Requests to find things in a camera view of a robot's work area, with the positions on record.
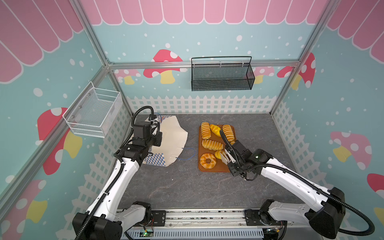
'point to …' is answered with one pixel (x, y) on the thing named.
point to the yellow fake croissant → (215, 129)
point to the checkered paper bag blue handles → (174, 137)
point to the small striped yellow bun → (218, 154)
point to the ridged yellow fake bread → (205, 130)
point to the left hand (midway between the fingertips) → (156, 134)
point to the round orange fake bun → (203, 158)
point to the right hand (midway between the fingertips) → (232, 166)
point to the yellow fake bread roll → (228, 132)
